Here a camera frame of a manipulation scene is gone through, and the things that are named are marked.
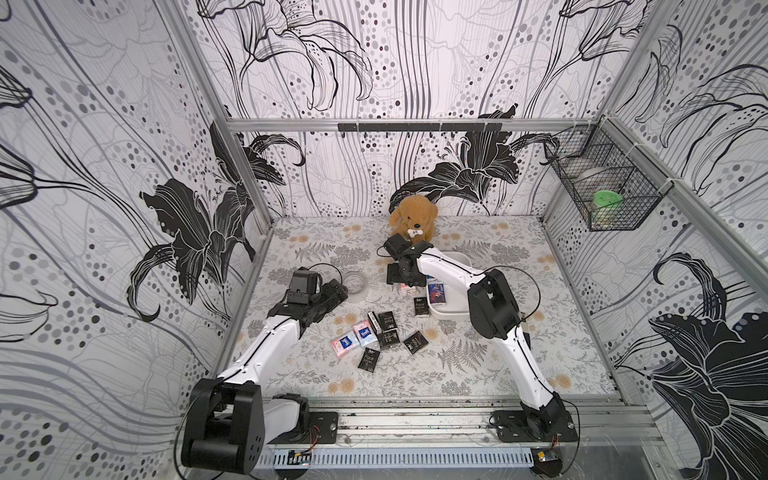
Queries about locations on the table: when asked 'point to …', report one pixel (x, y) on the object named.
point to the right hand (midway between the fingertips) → (404, 276)
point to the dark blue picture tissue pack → (436, 293)
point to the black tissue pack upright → (374, 323)
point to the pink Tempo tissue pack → (408, 291)
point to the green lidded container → (606, 209)
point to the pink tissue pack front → (343, 344)
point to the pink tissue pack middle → (364, 333)
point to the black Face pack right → (421, 306)
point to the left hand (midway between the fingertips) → (344, 299)
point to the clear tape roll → (354, 281)
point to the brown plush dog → (414, 218)
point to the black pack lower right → (415, 342)
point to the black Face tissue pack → (387, 321)
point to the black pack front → (369, 359)
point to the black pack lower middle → (388, 338)
